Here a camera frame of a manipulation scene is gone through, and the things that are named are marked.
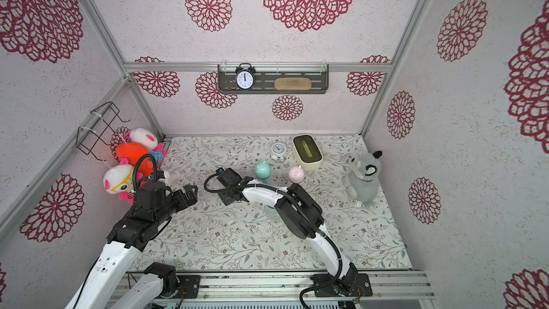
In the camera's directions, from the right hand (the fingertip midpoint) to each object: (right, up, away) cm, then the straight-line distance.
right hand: (226, 189), depth 96 cm
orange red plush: (-37, +17, -8) cm, 41 cm away
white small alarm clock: (+24, +17, +14) cm, 32 cm away
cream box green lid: (+38, +17, +11) cm, 43 cm away
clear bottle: (+20, -10, -3) cm, 23 cm away
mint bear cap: (+17, +9, -10) cm, 22 cm away
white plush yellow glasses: (-37, +6, -16) cm, 41 cm away
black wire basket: (-43, +21, -23) cm, 53 cm away
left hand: (-10, +2, -18) cm, 21 cm away
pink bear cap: (+30, +8, -12) cm, 34 cm away
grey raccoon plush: (+57, +6, -9) cm, 58 cm away
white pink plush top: (-37, +24, -1) cm, 44 cm away
